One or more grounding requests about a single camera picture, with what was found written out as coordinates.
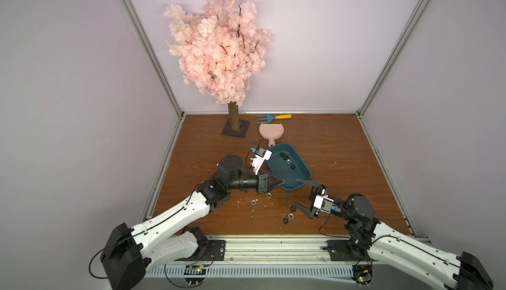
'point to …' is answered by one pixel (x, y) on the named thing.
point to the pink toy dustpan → (271, 132)
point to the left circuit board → (195, 270)
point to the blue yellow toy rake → (269, 118)
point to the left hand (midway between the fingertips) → (284, 185)
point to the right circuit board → (363, 274)
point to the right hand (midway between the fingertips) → (296, 186)
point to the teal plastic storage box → (286, 163)
